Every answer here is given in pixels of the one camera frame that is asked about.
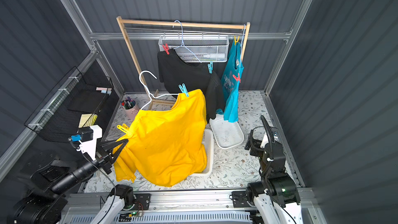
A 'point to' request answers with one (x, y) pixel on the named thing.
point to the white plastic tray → (226, 134)
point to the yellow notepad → (87, 120)
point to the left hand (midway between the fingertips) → (124, 141)
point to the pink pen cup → (130, 108)
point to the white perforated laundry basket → (208, 139)
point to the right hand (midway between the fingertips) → (263, 137)
